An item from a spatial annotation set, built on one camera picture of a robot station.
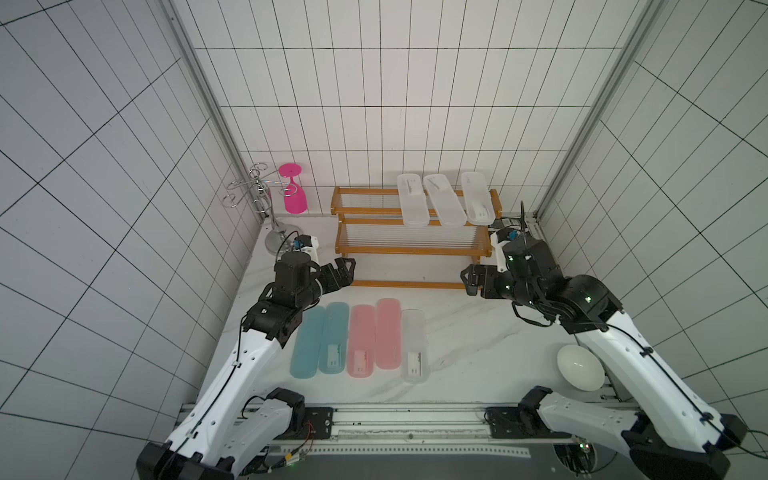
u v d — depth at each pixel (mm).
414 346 867
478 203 818
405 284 976
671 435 376
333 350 834
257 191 896
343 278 657
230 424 417
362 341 873
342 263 656
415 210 799
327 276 644
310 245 664
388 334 878
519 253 476
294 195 984
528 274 475
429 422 743
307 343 859
